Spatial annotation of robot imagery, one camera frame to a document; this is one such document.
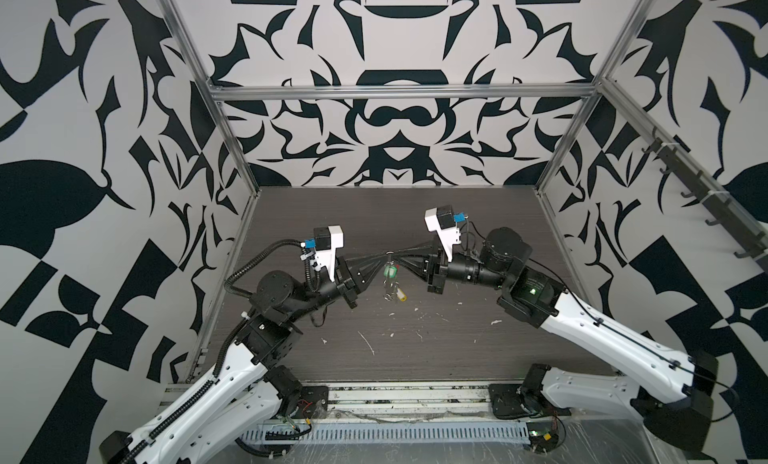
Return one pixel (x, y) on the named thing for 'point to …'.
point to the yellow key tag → (401, 295)
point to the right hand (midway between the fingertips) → (397, 259)
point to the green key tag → (391, 270)
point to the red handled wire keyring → (391, 288)
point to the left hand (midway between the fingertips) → (388, 253)
